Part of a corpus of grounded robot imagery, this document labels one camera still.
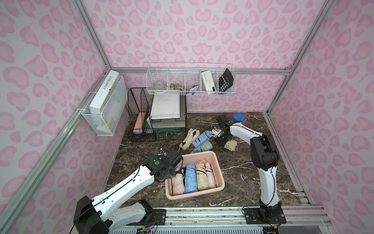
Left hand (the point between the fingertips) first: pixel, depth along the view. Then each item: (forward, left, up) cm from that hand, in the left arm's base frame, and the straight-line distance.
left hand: (169, 171), depth 78 cm
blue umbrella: (-5, -12, -4) cm, 13 cm away
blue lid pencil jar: (+48, -50, -10) cm, 70 cm away
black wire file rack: (+47, +24, +9) cm, 53 cm away
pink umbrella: (-4, -5, -5) cm, 8 cm away
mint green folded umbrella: (+21, -22, -8) cm, 31 cm away
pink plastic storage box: (+8, -23, +1) cm, 24 cm away
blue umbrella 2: (+29, -22, -8) cm, 37 cm away
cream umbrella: (+27, -12, -4) cm, 30 cm away
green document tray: (+39, +23, -11) cm, 46 cm away
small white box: (+49, -23, +22) cm, 58 cm away
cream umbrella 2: (+20, -37, -6) cm, 43 cm away
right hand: (+28, -33, -9) cm, 44 cm away
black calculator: (+48, -34, +23) cm, 63 cm away
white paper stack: (+36, +4, +13) cm, 39 cm away
